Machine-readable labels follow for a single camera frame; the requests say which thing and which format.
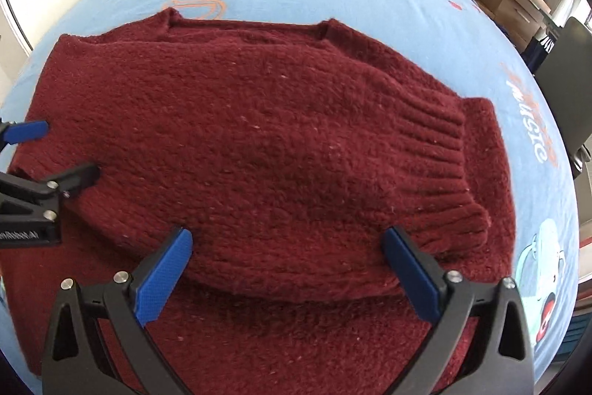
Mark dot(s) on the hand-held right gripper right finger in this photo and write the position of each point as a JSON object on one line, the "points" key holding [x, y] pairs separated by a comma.
{"points": [[414, 279]]}

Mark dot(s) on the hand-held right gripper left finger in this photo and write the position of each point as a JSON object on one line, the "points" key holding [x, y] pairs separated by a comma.
{"points": [[162, 274]]}

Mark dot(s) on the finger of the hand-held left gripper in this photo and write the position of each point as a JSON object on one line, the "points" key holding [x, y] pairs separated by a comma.
{"points": [[74, 176], [28, 132]]}

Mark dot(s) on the dark red knit sweater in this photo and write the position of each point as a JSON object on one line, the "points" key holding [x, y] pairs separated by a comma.
{"points": [[277, 122]]}

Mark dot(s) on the dark striped bag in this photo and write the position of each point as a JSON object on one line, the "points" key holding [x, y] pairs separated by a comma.
{"points": [[539, 50]]}

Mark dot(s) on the grey chair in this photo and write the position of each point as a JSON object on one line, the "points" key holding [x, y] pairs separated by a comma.
{"points": [[569, 66]]}

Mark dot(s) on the wooden drawer cabinet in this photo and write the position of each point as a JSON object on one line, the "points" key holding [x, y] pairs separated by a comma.
{"points": [[513, 13]]}

